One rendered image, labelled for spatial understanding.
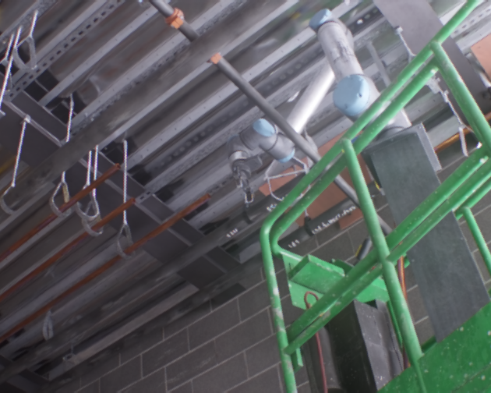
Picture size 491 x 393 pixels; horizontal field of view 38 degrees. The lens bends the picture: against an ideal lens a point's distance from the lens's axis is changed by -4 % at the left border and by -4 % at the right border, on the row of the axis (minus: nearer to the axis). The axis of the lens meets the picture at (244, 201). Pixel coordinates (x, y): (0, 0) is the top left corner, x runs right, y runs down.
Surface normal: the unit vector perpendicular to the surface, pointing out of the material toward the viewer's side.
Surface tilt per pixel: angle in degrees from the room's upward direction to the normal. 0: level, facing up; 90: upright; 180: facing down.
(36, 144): 180
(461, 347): 90
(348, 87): 95
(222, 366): 90
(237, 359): 90
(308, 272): 180
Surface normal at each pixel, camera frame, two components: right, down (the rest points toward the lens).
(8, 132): 0.11, 0.67
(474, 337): -0.81, -0.36
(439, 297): -0.46, -0.62
